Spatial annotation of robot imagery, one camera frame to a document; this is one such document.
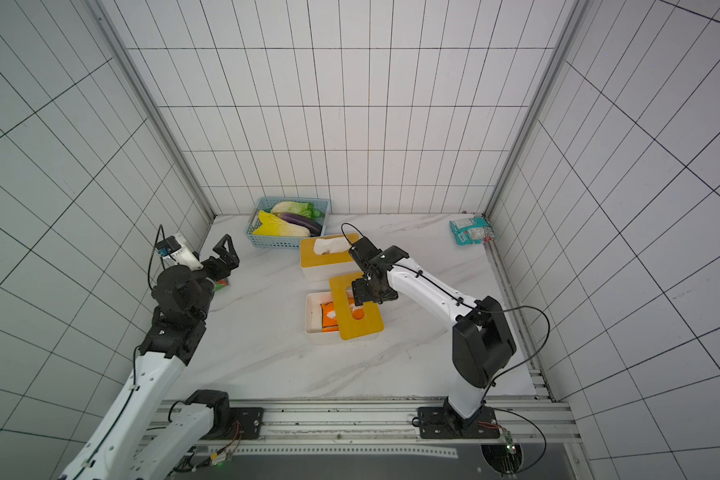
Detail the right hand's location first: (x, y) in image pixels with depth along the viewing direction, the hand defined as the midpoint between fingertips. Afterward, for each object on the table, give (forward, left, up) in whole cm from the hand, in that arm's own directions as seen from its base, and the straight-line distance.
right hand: (359, 299), depth 84 cm
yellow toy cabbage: (+28, +34, -1) cm, 44 cm away
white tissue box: (+11, +12, -4) cm, 17 cm away
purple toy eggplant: (+32, +20, -5) cm, 38 cm away
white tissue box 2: (0, +15, -9) cm, 17 cm away
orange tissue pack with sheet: (+16, +10, +4) cm, 20 cm away
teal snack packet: (+35, -40, -8) cm, 53 cm away
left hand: (+2, +36, +19) cm, 41 cm away
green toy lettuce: (+38, +23, -1) cm, 44 cm away
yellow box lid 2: (-8, +2, -1) cm, 9 cm away
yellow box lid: (+14, +17, 0) cm, 22 cm away
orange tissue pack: (-5, +8, -2) cm, 10 cm away
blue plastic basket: (+25, +30, -5) cm, 40 cm away
